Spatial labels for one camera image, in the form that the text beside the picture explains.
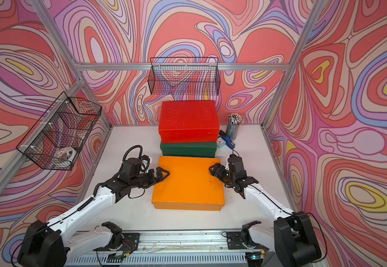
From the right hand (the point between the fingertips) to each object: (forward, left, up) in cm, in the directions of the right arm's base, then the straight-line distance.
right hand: (214, 175), depth 86 cm
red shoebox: (+27, +13, +14) cm, 33 cm away
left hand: (-3, +24, +6) cm, 25 cm away
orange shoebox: (-7, +13, +5) cm, 15 cm away
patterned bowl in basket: (0, +65, +22) cm, 69 cm away
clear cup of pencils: (+30, -15, +9) cm, 35 cm away
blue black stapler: (+29, -12, -5) cm, 31 cm away
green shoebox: (+16, +4, +1) cm, 17 cm away
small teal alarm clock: (+26, -8, -5) cm, 28 cm away
